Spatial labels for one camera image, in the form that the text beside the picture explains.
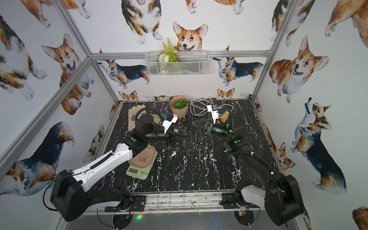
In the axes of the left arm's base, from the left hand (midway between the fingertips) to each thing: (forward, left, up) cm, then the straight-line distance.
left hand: (186, 133), depth 68 cm
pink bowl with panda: (-2, +26, -25) cm, 36 cm away
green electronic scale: (-9, +28, -26) cm, 39 cm away
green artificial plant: (+33, +5, -15) cm, 37 cm away
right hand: (+3, -2, +4) cm, 5 cm away
